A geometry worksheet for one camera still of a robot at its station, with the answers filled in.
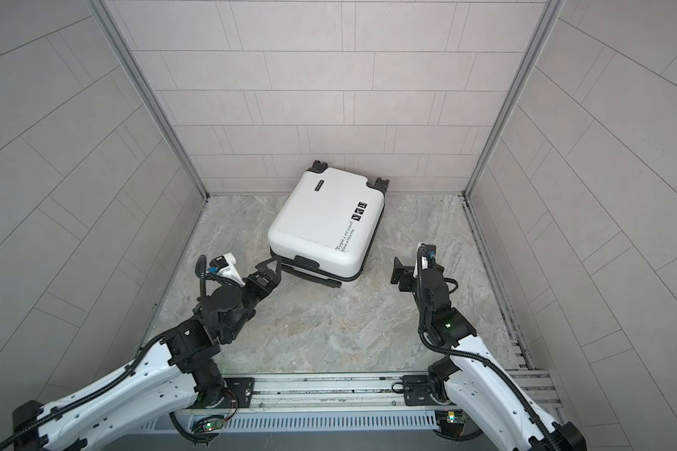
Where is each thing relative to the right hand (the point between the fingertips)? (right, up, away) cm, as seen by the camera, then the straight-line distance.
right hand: (406, 259), depth 79 cm
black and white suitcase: (-23, +8, +2) cm, 24 cm away
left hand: (-33, 0, -8) cm, 34 cm away
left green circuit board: (-48, -36, -15) cm, 62 cm away
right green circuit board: (+9, -38, -11) cm, 41 cm away
